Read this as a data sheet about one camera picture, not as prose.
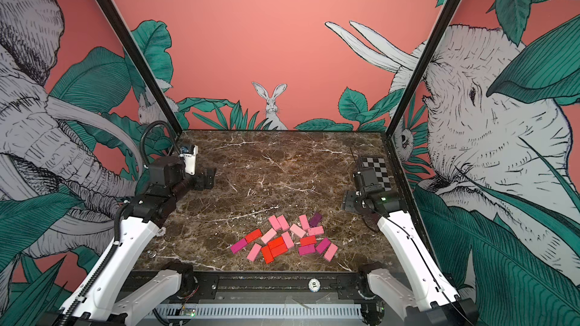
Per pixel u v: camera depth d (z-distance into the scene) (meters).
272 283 0.75
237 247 0.82
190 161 0.65
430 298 0.38
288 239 0.84
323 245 0.82
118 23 0.80
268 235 0.85
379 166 1.04
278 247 0.82
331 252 0.82
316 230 0.87
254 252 0.82
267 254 0.81
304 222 0.88
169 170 0.55
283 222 0.88
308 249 0.82
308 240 0.84
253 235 0.84
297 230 0.86
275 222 0.88
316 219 0.90
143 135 0.95
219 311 0.70
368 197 0.56
